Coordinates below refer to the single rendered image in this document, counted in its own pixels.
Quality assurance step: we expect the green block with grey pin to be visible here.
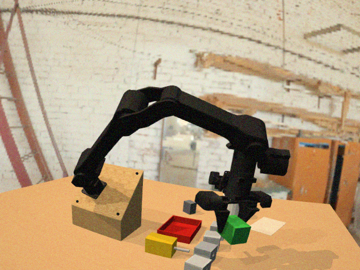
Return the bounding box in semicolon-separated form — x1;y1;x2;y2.
220;215;251;245

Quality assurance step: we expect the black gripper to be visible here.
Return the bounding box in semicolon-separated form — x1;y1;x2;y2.
195;169;272;234

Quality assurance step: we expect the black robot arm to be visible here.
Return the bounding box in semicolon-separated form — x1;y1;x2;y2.
71;85;290;199

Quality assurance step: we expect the red tray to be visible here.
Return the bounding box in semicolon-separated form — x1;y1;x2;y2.
157;215;202;244

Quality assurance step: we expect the beige open cylinder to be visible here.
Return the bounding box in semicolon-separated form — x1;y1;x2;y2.
227;204;239;216

